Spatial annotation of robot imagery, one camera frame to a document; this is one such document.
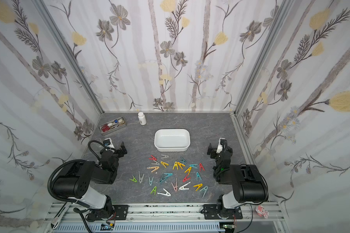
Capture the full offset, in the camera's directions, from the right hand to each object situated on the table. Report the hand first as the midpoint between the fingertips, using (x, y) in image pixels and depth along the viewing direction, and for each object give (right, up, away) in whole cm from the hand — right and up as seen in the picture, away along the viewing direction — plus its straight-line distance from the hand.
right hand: (219, 142), depth 90 cm
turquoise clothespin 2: (-14, -19, -4) cm, 24 cm away
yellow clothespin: (-35, -14, +1) cm, 38 cm away
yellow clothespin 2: (-20, -17, -2) cm, 26 cm away
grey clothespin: (-36, -10, +5) cm, 37 cm away
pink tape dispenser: (+16, -33, -18) cm, 41 cm away
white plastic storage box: (-31, 0, +14) cm, 34 cm away
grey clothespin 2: (-49, -21, -5) cm, 53 cm away
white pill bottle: (-53, +16, +18) cm, 59 cm away
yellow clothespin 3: (-14, -24, -8) cm, 29 cm away
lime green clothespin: (-53, -22, -5) cm, 57 cm away
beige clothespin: (-41, -16, 0) cm, 43 cm away
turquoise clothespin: (-16, -15, +1) cm, 22 cm away
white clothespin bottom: (-32, -27, -10) cm, 44 cm away
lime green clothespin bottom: (-40, -26, -8) cm, 49 cm away
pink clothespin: (-28, -25, -8) cm, 38 cm away
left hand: (-66, 0, +1) cm, 66 cm away
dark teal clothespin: (-24, -12, +2) cm, 27 cm away
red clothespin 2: (-12, -15, 0) cm, 19 cm away
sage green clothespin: (-42, -22, -6) cm, 48 cm away
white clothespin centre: (-24, -25, -8) cm, 36 cm away
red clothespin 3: (-22, -21, -5) cm, 31 cm away
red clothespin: (-43, -11, +3) cm, 44 cm away
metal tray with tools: (-78, +11, +22) cm, 82 cm away
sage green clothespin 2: (-11, -26, -8) cm, 29 cm away
